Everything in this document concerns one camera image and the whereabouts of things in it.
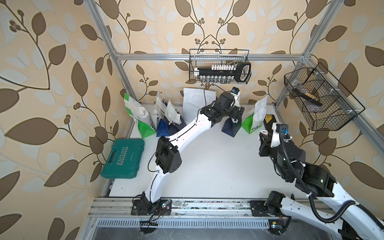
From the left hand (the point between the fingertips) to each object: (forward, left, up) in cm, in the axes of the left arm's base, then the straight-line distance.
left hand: (234, 103), depth 81 cm
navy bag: (0, -2, -21) cm, 21 cm away
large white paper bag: (+17, +23, -14) cm, 32 cm away
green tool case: (-21, +63, -26) cm, 71 cm away
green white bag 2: (+2, -17, -15) cm, 23 cm away
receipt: (-1, +36, -10) cm, 37 cm away
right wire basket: (-4, -43, +5) cm, 44 cm away
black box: (+10, -31, -27) cm, 43 cm away
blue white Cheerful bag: (-1, +43, -24) cm, 49 cm away
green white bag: (+5, +58, -16) cm, 60 cm away
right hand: (-23, -8, +3) cm, 24 cm away
